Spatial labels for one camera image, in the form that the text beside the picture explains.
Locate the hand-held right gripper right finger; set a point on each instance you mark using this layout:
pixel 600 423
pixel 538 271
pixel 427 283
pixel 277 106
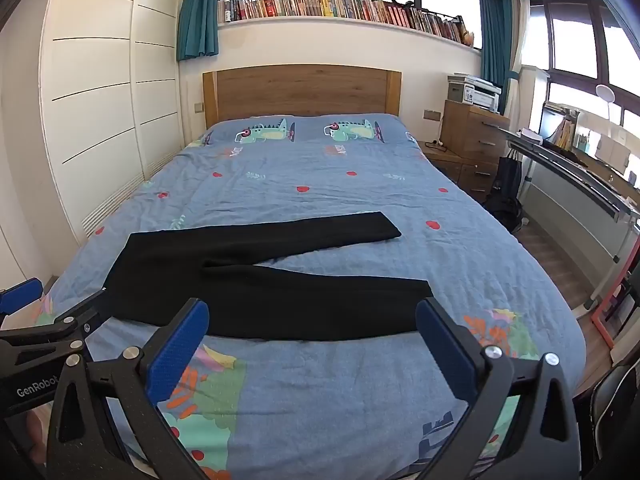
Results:
pixel 445 350

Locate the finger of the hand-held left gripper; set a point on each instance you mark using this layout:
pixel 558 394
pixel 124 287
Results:
pixel 82 316
pixel 22 294

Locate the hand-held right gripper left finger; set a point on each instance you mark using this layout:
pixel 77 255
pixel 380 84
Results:
pixel 180 350

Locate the black pants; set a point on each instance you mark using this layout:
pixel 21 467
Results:
pixel 260 300

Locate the black bag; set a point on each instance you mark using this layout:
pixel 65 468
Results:
pixel 505 185

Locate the blue printed blanket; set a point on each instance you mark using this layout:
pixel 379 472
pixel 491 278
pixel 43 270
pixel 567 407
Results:
pixel 350 200

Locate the wooden nightstand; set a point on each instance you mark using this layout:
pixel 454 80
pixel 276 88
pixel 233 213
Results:
pixel 470 172

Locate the black office chair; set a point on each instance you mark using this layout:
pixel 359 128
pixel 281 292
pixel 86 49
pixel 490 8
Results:
pixel 615 410

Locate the wooden dresser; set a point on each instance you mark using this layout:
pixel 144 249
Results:
pixel 470 130

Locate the white wardrobe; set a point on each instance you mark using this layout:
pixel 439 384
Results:
pixel 100 85

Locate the dinosaur print pillow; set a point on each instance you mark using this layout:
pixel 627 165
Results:
pixel 260 132
pixel 350 130

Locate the white printer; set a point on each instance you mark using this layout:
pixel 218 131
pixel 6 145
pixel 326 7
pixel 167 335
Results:
pixel 475 90

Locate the wooden headboard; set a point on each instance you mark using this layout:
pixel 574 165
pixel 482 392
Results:
pixel 300 90

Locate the white desk lamp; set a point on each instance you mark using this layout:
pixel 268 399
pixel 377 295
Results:
pixel 606 92

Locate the teal curtain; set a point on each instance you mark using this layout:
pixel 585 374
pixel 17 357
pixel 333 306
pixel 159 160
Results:
pixel 495 40
pixel 197 15

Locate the row of books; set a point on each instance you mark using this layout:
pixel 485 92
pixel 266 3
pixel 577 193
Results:
pixel 350 7

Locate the desk with red frame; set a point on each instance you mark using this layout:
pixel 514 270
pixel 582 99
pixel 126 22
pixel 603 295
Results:
pixel 575 165

